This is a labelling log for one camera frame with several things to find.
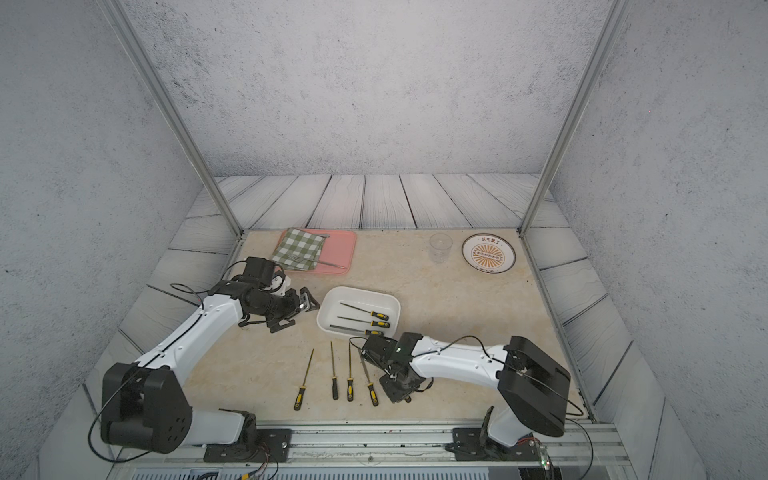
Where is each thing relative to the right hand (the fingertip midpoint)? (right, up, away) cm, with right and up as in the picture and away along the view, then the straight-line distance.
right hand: (401, 393), depth 79 cm
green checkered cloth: (-38, +38, +36) cm, 64 cm away
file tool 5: (-8, +15, +15) cm, 23 cm away
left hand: (-24, +20, +5) cm, 32 cm away
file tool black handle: (-18, 0, +4) cm, 18 cm away
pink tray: (-23, +36, +35) cm, 56 cm away
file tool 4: (-10, +12, +13) cm, 20 cm away
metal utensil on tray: (-21, +31, +32) cm, 49 cm away
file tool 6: (-9, +17, +18) cm, 26 cm away
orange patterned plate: (+34, +36, +35) cm, 61 cm away
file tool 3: (-8, -1, +4) cm, 9 cm away
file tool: (-27, -1, +4) cm, 27 cm away
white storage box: (-15, +17, +19) cm, 30 cm away
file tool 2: (-14, +1, +4) cm, 14 cm away
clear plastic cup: (+15, +40, +32) cm, 53 cm away
